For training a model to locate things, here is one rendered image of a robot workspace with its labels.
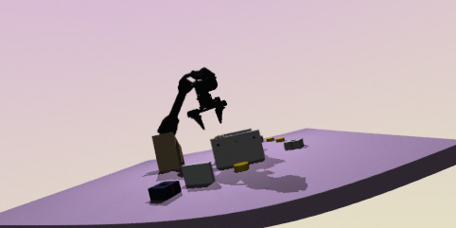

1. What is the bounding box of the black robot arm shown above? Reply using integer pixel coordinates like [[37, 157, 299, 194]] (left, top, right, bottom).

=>
[[157, 67, 221, 135]]

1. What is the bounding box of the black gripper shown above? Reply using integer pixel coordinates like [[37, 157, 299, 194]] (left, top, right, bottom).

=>
[[187, 92, 227, 131]]

